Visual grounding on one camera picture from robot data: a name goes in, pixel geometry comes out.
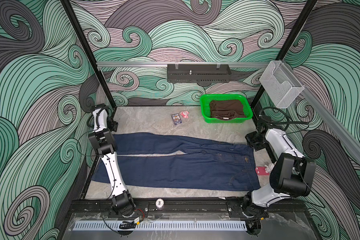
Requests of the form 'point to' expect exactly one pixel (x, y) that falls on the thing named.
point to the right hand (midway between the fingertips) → (248, 142)
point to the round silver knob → (159, 202)
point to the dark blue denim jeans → (194, 164)
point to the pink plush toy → (185, 114)
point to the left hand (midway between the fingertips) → (115, 130)
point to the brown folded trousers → (226, 109)
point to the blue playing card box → (176, 118)
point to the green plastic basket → (205, 99)
